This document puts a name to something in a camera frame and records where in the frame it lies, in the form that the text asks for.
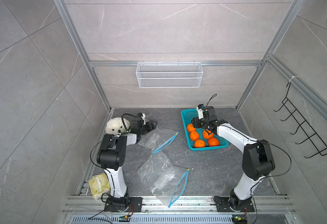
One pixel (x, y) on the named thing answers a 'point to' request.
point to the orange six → (206, 135)
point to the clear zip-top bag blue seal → (166, 181)
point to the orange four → (194, 136)
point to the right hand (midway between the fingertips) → (195, 120)
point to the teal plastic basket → (187, 115)
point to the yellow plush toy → (99, 185)
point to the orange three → (190, 128)
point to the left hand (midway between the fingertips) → (156, 122)
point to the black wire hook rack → (322, 148)
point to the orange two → (199, 143)
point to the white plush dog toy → (114, 125)
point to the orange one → (213, 142)
